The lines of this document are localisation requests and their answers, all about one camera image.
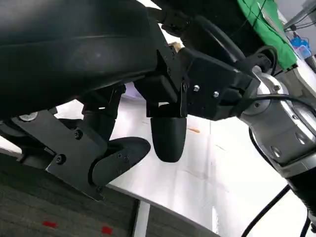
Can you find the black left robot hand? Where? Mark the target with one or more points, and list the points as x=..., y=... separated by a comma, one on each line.
x=61, y=49

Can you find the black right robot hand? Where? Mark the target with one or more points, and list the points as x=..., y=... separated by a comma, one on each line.
x=209, y=29

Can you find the beige towel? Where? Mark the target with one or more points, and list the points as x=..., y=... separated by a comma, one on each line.
x=175, y=47

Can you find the green cloth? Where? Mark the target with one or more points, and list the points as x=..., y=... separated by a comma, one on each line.
x=266, y=37

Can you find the lilac plate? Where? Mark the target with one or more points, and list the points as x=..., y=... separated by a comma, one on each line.
x=132, y=92

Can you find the blue background box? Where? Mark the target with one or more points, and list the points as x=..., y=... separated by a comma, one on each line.
x=301, y=47

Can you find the small orange crumb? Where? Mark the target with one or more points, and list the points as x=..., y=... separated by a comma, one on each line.
x=193, y=130

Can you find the white background desk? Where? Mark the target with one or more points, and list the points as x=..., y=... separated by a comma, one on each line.
x=306, y=76

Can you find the white table leg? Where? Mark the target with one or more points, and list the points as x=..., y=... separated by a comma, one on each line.
x=142, y=219

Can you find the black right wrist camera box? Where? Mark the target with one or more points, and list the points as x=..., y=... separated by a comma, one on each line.
x=212, y=84

